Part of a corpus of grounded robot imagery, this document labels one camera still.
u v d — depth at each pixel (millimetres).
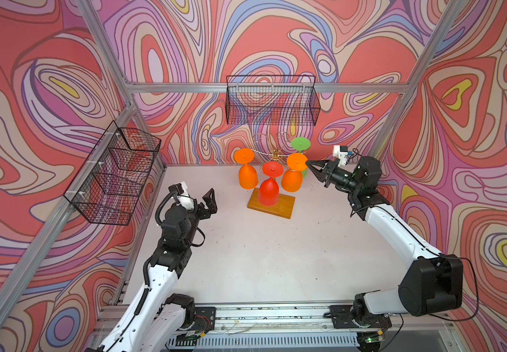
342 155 711
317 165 723
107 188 816
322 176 682
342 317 733
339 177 668
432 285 415
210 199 665
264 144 1148
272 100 965
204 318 727
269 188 789
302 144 814
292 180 803
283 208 1011
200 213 663
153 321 510
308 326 729
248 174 850
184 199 606
